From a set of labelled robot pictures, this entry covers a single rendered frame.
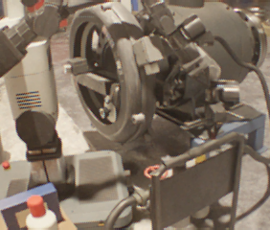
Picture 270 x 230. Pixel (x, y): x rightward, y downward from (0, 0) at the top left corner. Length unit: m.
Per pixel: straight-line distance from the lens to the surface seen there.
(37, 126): 1.30
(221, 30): 1.91
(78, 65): 1.83
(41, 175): 1.45
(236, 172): 1.27
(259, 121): 2.11
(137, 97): 1.49
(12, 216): 0.91
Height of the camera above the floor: 1.09
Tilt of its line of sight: 24 degrees down
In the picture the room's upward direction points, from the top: 5 degrees counter-clockwise
